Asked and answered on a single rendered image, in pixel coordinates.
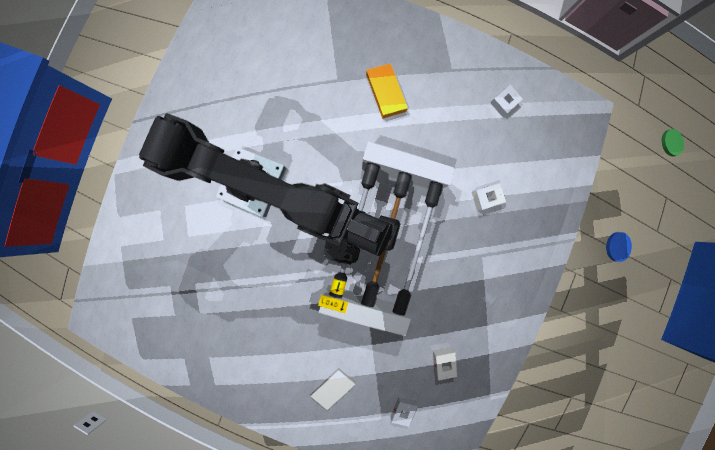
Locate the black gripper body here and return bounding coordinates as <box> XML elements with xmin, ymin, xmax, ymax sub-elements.
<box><xmin>379</xmin><ymin>215</ymin><xmax>401</xmax><ymax>251</ymax></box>

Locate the orange rectangular block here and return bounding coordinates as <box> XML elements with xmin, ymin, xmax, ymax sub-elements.
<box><xmin>366</xmin><ymin>63</ymin><xmax>408</xmax><ymax>119</ymax></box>

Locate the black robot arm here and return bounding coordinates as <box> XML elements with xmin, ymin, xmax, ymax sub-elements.
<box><xmin>139</xmin><ymin>113</ymin><xmax>393</xmax><ymax>265</ymax></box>

